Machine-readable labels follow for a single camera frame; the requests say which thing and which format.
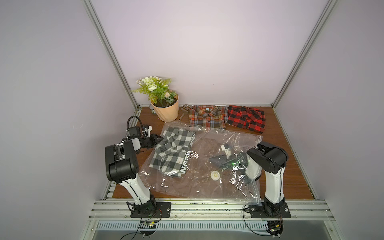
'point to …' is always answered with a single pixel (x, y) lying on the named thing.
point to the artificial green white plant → (156, 88)
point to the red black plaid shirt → (245, 117)
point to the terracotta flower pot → (166, 105)
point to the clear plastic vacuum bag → (187, 162)
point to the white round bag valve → (215, 175)
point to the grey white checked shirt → (170, 156)
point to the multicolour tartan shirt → (209, 116)
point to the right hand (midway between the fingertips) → (211, 160)
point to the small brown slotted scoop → (185, 108)
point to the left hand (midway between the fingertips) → (162, 137)
